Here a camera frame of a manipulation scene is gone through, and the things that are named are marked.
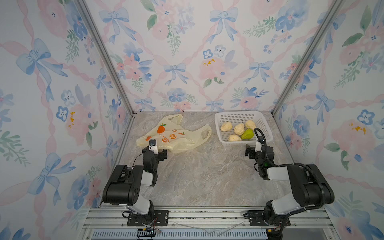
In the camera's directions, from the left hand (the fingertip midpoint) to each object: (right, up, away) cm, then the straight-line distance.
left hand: (157, 145), depth 92 cm
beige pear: (+45, +12, +12) cm, 48 cm away
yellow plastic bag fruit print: (+10, +5, 0) cm, 11 cm away
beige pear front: (+49, +4, +6) cm, 50 cm away
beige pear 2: (+53, +10, +10) cm, 55 cm away
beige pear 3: (+62, +13, +14) cm, 65 cm away
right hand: (+61, 0, +2) cm, 61 cm away
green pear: (+59, +6, +8) cm, 60 cm away
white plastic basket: (+53, +18, +17) cm, 59 cm away
